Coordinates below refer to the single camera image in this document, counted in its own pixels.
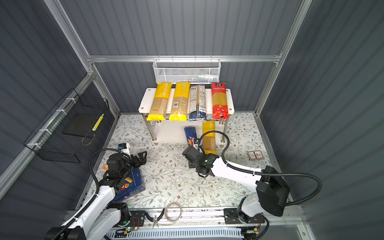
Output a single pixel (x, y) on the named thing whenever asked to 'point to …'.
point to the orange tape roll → (105, 166)
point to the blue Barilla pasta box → (132, 185)
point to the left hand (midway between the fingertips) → (139, 153)
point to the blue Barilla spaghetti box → (191, 135)
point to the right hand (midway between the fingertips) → (195, 158)
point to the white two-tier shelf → (168, 111)
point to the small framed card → (255, 155)
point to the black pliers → (154, 219)
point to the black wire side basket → (63, 134)
